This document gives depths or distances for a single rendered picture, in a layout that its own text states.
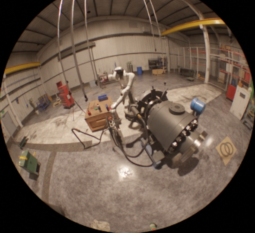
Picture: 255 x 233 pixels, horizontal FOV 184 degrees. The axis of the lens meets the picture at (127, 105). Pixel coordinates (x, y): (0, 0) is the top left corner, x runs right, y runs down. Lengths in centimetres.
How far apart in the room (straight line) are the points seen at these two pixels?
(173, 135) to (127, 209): 126
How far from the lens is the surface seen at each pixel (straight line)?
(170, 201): 155
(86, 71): 971
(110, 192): 152
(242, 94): 426
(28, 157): 279
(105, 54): 953
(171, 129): 90
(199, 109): 104
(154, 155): 129
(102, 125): 212
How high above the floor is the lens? 144
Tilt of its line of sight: 30 degrees down
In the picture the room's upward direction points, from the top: 9 degrees counter-clockwise
